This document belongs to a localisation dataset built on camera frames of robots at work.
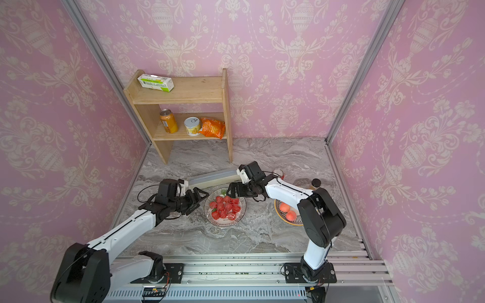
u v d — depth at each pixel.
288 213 0.86
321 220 0.49
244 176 0.83
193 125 0.90
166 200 0.66
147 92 0.81
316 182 0.92
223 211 0.88
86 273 0.40
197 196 0.76
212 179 0.97
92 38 0.78
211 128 0.90
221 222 0.85
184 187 0.76
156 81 0.79
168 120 0.88
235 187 0.80
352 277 0.73
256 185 0.69
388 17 0.72
